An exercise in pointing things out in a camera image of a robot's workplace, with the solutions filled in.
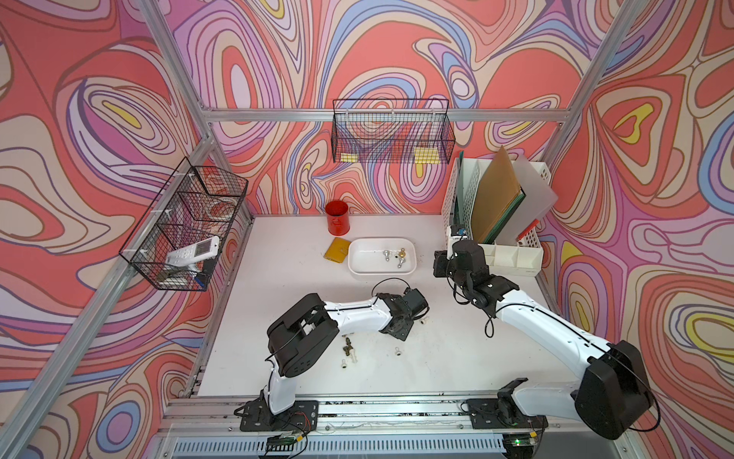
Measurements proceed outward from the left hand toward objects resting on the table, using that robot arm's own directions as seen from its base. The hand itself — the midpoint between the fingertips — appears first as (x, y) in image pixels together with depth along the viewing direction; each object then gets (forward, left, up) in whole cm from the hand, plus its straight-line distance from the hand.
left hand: (401, 329), depth 89 cm
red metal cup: (+41, +22, +10) cm, 48 cm away
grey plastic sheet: (+28, -41, +31) cm, 58 cm away
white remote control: (+6, +50, +33) cm, 60 cm away
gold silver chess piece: (+29, -2, +2) cm, 29 cm away
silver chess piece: (+25, -2, +2) cm, 26 cm away
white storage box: (+28, +5, +2) cm, 28 cm away
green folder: (+28, -34, +22) cm, 49 cm away
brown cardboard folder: (+43, -36, +21) cm, 60 cm away
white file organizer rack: (+25, -45, +5) cm, 51 cm away
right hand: (+14, -11, +19) cm, 25 cm away
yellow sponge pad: (+31, +22, +2) cm, 38 cm away
